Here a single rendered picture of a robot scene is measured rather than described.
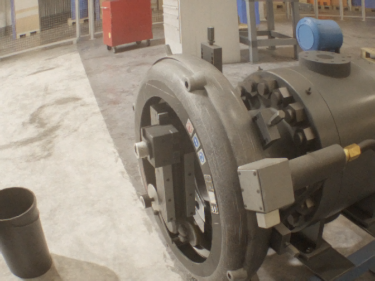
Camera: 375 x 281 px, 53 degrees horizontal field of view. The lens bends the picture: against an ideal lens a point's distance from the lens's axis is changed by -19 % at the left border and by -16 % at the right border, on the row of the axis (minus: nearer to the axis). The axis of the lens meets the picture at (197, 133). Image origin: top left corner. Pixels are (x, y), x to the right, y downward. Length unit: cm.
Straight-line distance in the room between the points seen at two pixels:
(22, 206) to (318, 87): 144
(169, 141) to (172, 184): 20
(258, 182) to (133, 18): 577
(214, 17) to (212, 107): 413
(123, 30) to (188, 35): 171
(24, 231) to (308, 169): 124
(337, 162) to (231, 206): 29
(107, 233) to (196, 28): 336
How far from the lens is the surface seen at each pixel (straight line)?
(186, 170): 136
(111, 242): 213
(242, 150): 102
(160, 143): 119
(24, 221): 180
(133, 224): 225
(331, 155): 106
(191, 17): 506
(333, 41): 179
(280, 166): 94
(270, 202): 94
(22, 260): 192
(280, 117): 98
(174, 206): 144
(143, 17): 664
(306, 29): 176
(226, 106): 105
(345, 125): 135
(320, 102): 132
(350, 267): 152
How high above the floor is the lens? 125
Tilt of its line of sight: 22 degrees down
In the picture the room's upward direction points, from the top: 3 degrees counter-clockwise
